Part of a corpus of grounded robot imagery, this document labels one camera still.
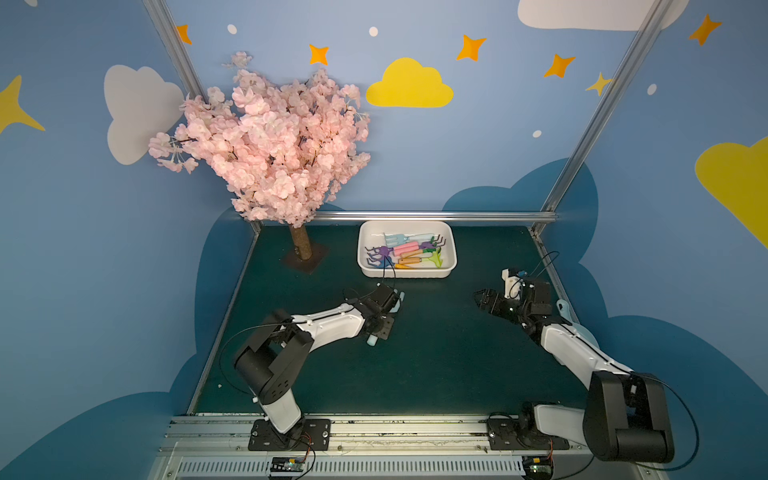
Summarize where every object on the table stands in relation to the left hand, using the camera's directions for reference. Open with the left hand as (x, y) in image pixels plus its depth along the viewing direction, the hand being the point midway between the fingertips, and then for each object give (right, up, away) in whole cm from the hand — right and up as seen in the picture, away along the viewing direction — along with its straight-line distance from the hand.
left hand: (381, 319), depth 93 cm
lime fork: (+20, +19, +18) cm, 33 cm away
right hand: (+33, +8, -2) cm, 34 cm away
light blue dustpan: (+63, -3, 0) cm, 63 cm away
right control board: (+40, -33, -19) cm, 55 cm away
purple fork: (+6, +22, +21) cm, 31 cm away
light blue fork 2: (+5, +27, +27) cm, 38 cm away
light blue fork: (-2, -5, -4) cm, 7 cm away
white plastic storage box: (-6, +27, +23) cm, 36 cm away
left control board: (-22, -32, -21) cm, 44 cm away
